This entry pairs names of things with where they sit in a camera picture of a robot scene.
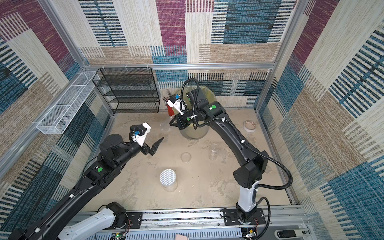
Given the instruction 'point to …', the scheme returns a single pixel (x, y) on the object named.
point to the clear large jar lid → (185, 157)
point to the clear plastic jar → (165, 128)
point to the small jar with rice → (213, 155)
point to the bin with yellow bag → (191, 132)
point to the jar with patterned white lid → (168, 178)
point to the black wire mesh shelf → (128, 90)
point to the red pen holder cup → (170, 111)
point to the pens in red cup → (165, 100)
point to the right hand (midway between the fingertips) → (174, 124)
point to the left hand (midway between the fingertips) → (154, 130)
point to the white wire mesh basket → (60, 116)
